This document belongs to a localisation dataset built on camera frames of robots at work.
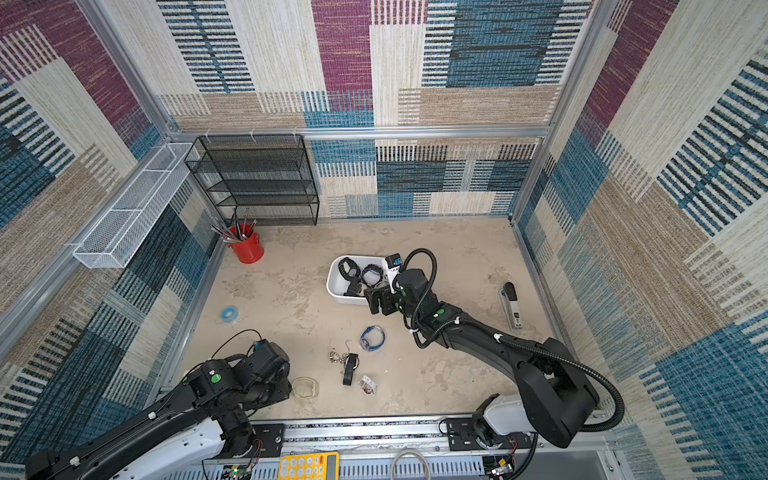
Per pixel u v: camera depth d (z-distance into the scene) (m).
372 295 0.73
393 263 0.73
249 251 1.09
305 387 0.81
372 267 1.02
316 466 0.69
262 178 1.08
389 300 0.74
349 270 1.02
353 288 0.95
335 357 0.86
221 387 0.52
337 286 1.01
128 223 0.74
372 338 0.90
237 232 1.05
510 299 0.94
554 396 0.42
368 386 0.78
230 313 0.96
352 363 0.85
